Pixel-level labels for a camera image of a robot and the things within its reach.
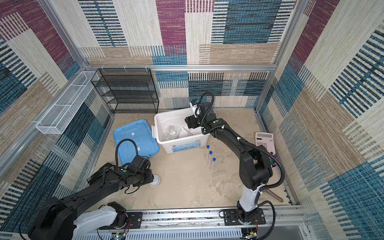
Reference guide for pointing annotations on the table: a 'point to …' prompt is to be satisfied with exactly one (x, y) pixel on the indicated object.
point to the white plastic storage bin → (185, 143)
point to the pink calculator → (266, 139)
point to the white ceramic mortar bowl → (156, 181)
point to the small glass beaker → (165, 135)
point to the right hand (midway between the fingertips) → (192, 118)
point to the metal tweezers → (187, 131)
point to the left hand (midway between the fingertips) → (152, 175)
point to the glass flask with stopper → (171, 132)
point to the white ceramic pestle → (178, 133)
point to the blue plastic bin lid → (140, 131)
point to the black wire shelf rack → (127, 90)
